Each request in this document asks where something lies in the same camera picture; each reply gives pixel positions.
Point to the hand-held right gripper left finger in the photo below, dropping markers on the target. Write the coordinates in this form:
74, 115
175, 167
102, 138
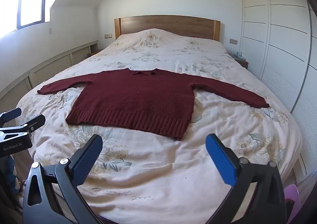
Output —
86, 158

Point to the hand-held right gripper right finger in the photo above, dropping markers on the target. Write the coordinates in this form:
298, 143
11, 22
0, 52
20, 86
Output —
220, 159

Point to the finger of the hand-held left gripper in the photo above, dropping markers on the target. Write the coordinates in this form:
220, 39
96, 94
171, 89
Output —
34, 122
12, 113

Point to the dark red knit sweater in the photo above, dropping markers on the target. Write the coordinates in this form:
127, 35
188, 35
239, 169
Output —
138, 100

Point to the person's left hand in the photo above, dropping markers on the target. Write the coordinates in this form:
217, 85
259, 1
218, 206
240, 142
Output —
11, 170

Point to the floral white duvet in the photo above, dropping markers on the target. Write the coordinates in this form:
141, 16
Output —
173, 176

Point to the low slatted beige cabinet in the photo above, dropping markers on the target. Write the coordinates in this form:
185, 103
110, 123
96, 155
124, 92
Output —
49, 65

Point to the pink plastic stool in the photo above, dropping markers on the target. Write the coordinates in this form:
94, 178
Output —
292, 196

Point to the wooden nightstand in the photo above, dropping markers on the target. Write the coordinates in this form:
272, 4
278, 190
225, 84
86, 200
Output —
241, 62
92, 53

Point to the small glass item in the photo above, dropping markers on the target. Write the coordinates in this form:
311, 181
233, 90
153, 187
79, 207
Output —
239, 54

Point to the wooden bed headboard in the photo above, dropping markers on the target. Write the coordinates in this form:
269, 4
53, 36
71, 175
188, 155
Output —
173, 25

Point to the white panelled wardrobe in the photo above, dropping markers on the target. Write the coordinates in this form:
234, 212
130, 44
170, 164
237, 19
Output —
284, 28

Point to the beige wall switch panel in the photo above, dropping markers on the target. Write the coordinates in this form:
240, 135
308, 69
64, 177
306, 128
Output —
108, 36
233, 41

